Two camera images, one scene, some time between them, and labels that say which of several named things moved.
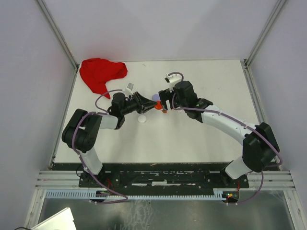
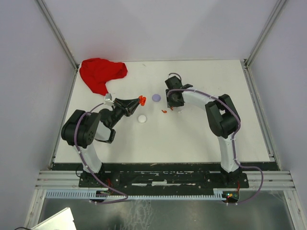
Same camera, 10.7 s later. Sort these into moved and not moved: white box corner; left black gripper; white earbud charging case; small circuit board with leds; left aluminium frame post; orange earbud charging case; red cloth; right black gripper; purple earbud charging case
Moved: orange earbud charging case; left black gripper; right black gripper
Not moved: white earbud charging case; purple earbud charging case; small circuit board with leds; left aluminium frame post; white box corner; red cloth
